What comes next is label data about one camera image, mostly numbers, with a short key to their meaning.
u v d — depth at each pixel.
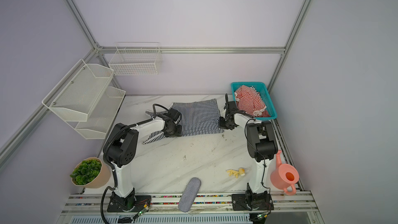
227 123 0.86
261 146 0.54
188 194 0.74
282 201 0.76
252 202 0.67
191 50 0.93
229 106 0.83
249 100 1.09
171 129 0.80
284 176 0.72
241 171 0.82
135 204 0.72
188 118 0.86
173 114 0.81
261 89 1.15
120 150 0.51
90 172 0.73
